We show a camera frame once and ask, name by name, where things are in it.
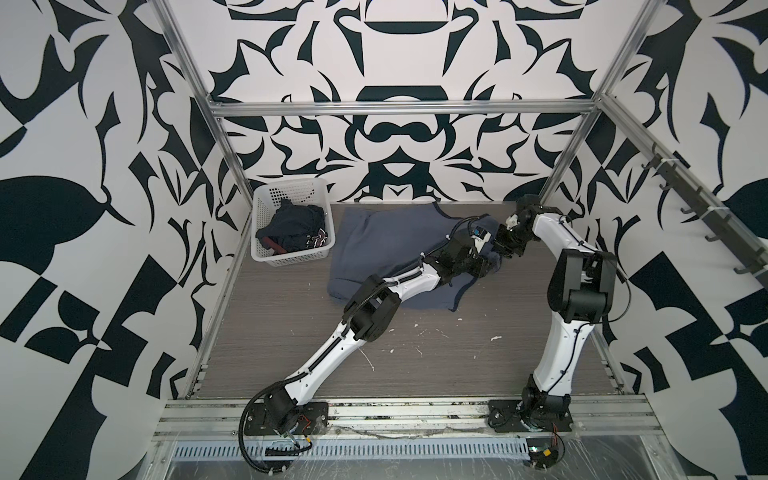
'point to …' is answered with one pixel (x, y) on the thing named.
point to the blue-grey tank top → (375, 239)
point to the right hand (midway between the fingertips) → (495, 242)
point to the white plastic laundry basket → (314, 192)
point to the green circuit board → (541, 452)
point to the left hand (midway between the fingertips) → (498, 253)
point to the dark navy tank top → (291, 225)
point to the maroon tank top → (268, 243)
